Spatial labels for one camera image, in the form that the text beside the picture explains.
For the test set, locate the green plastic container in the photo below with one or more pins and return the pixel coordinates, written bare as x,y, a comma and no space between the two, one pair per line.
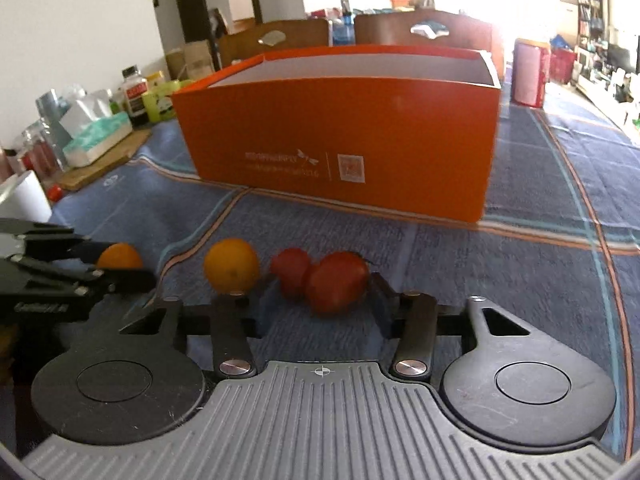
162,104

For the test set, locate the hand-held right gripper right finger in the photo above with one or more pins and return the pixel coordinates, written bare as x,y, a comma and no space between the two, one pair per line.
415,330

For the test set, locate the plain cardboard box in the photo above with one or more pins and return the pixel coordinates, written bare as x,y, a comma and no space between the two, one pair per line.
195,60

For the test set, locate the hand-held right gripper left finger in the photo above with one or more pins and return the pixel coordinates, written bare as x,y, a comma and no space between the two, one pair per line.
230,330

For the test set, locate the tall dark bookshelf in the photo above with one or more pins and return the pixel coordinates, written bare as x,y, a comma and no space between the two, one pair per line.
591,10

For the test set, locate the dark bottle with black cap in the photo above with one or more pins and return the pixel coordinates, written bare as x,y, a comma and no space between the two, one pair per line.
135,97

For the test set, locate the blue spray bottle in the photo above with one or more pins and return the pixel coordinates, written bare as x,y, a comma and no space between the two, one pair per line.
342,27

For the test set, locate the green and white tissue box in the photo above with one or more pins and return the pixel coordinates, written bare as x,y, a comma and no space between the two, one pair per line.
95,137

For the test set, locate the large red tomato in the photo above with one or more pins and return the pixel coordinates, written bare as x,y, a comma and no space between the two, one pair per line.
337,282

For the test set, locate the orange cardboard box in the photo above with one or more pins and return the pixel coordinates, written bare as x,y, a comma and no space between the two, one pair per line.
350,125

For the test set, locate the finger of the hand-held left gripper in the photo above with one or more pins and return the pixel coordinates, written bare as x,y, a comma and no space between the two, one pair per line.
90,250
125,281

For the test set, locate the white paper roll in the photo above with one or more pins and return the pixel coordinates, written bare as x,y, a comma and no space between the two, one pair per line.
22,197

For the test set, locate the wooden chair with cutout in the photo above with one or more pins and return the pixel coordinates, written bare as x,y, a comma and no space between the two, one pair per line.
390,30
300,35

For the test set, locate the red canister with yellow lid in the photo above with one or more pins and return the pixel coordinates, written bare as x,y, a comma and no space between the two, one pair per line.
530,72

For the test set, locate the wooden tray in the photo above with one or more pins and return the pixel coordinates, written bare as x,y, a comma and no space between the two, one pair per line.
107,167

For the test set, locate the white television cabinet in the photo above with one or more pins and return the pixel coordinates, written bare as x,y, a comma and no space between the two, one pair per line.
607,87

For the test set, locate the orange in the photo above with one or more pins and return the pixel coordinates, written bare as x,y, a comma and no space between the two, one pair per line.
120,256
231,265

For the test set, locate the small red tomato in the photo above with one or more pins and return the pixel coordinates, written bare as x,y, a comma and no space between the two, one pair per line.
290,267

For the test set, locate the red plastic basket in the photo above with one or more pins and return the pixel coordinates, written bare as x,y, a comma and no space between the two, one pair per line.
562,64

